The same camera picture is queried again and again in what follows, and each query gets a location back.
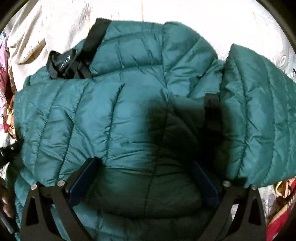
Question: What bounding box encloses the beige patterned bedspread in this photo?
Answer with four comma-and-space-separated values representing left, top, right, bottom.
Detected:
4, 1, 295, 90

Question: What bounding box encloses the dark green quilted puffer jacket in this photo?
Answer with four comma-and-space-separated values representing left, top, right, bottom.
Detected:
6, 19, 295, 240

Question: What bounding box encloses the red yellow orange blanket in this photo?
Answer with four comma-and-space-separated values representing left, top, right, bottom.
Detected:
266, 177, 295, 240

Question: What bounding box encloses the pink penguin print blanket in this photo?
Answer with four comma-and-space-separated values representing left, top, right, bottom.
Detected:
1, 36, 17, 139

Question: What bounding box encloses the person's hand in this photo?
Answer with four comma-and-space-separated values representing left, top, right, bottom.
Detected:
1, 188, 15, 218

